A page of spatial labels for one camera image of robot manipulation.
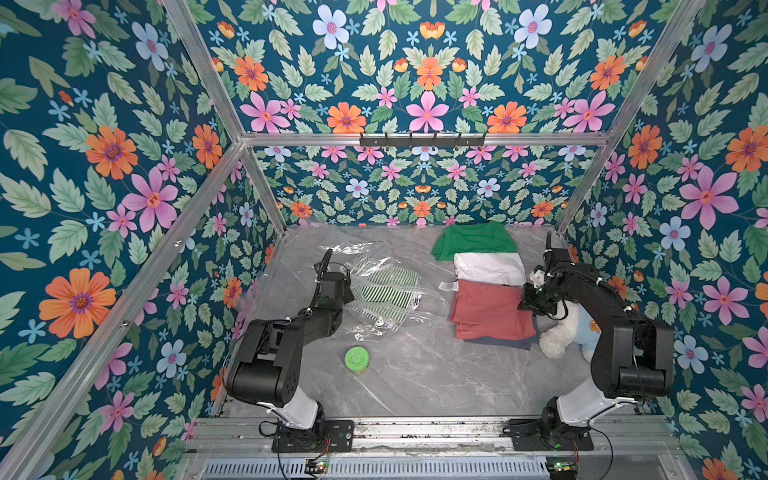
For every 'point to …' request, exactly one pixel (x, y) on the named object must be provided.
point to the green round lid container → (357, 358)
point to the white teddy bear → (573, 325)
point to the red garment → (482, 309)
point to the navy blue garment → (517, 343)
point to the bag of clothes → (427, 307)
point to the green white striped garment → (382, 291)
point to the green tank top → (473, 237)
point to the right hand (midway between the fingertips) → (529, 303)
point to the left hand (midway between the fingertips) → (342, 282)
